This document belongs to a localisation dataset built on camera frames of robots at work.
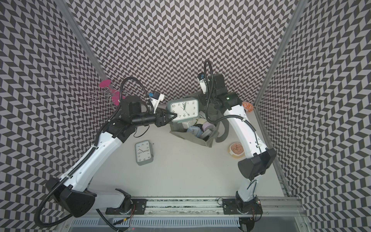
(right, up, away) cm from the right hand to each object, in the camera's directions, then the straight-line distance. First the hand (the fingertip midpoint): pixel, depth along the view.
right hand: (205, 94), depth 76 cm
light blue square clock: (-5, -21, +13) cm, 25 cm away
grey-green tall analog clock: (-37, -34, +13) cm, 52 cm away
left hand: (-15, -12, -10) cm, 22 cm away
